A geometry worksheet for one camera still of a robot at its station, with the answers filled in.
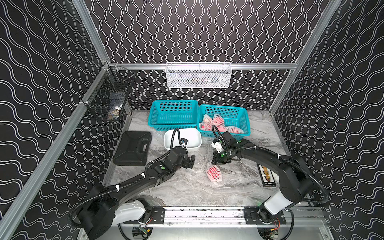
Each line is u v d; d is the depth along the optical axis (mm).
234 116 1134
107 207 399
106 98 928
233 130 1000
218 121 1063
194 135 1030
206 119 1061
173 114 1174
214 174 815
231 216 767
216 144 828
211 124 1030
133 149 929
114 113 832
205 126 974
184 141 720
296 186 451
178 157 620
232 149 647
